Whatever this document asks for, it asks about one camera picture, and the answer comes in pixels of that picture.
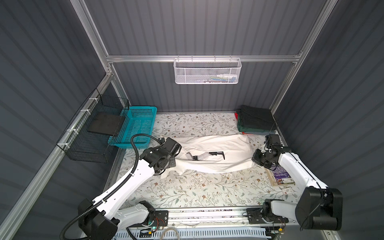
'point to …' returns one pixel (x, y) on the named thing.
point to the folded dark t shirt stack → (255, 120)
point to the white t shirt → (212, 154)
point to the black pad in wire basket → (106, 123)
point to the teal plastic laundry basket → (136, 120)
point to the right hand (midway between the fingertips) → (255, 160)
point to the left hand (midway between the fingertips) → (168, 161)
